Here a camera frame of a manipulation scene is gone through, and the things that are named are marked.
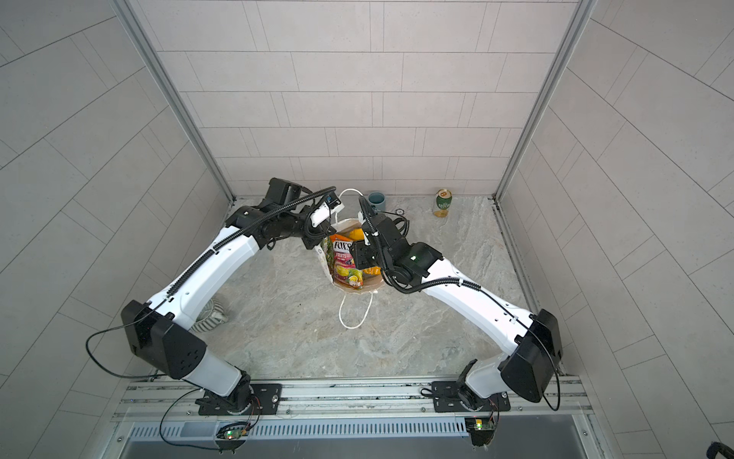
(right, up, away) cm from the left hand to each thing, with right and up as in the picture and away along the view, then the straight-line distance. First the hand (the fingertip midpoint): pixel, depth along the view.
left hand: (340, 224), depth 76 cm
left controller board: (-23, -47, -11) cm, 54 cm away
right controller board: (+35, -50, -7) cm, 62 cm away
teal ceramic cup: (+10, +9, +36) cm, 38 cm away
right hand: (+3, -7, -2) cm, 8 cm away
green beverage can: (+34, +9, +29) cm, 46 cm away
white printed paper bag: (-3, -8, -4) cm, 9 cm away
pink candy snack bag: (+1, -13, +2) cm, 13 cm away
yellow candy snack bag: (+4, -3, +6) cm, 8 cm away
